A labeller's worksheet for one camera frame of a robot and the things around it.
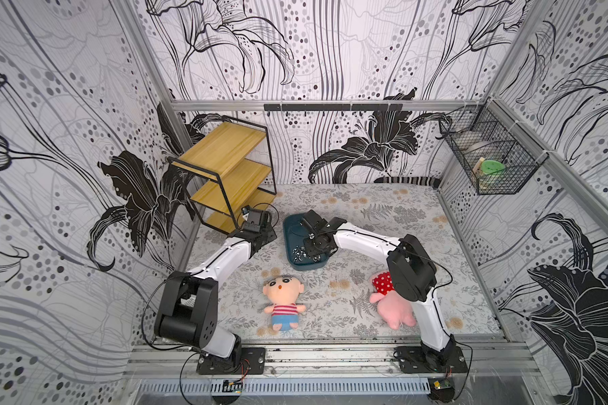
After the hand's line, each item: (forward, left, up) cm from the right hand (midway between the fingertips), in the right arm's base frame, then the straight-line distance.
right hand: (314, 245), depth 96 cm
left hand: (+1, +16, +6) cm, 18 cm away
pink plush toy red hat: (-25, -24, +4) cm, 35 cm away
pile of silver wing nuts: (-2, +6, -1) cm, 6 cm away
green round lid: (+11, -57, +29) cm, 65 cm away
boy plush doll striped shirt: (-20, +9, +6) cm, 23 cm away
